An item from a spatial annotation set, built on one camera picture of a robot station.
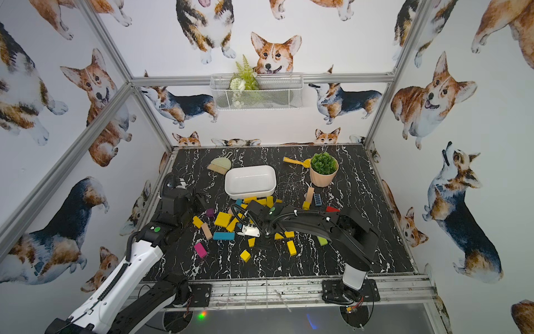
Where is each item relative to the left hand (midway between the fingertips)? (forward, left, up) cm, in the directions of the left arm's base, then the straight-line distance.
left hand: (205, 192), depth 79 cm
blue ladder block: (+6, -47, -18) cm, 50 cm away
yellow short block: (-16, -33, -16) cm, 40 cm away
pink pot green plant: (+17, -49, -9) cm, 53 cm away
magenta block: (-16, +4, -19) cm, 25 cm away
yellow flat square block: (-3, -3, -19) cm, 19 cm away
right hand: (-13, -21, -14) cm, 28 cm away
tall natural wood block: (+9, -44, -19) cm, 48 cm away
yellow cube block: (-19, -15, -17) cm, 30 cm away
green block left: (-14, -46, -18) cm, 51 cm away
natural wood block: (-8, +3, -18) cm, 20 cm away
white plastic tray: (+18, -14, -19) cm, 29 cm away
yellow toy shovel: (+29, -44, -19) cm, 56 cm away
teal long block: (-10, -4, -20) cm, 22 cm away
